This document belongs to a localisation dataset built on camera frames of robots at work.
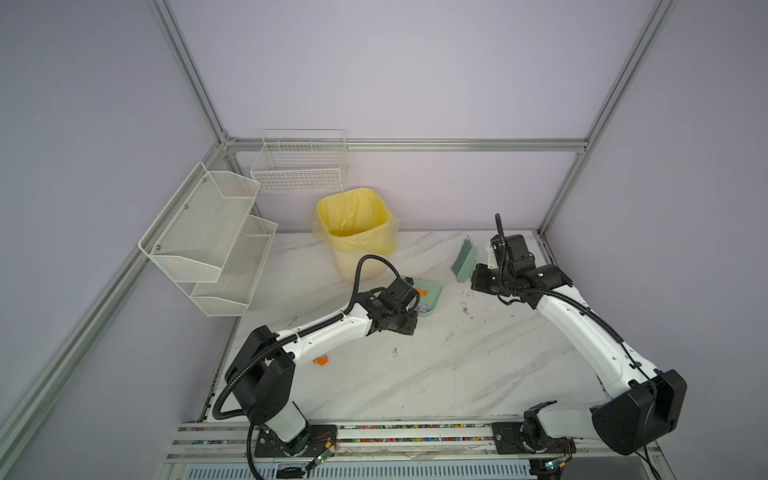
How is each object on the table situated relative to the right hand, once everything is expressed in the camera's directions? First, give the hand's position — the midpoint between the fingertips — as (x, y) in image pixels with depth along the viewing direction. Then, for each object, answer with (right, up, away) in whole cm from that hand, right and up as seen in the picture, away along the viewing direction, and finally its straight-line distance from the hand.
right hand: (470, 276), depth 80 cm
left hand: (-17, -14, +3) cm, 22 cm away
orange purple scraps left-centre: (-12, -9, +6) cm, 17 cm away
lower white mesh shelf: (-70, -6, +9) cm, 71 cm away
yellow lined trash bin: (-36, +18, +27) cm, 48 cm away
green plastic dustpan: (-10, -7, +9) cm, 15 cm away
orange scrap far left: (-42, -25, +6) cm, 50 cm away
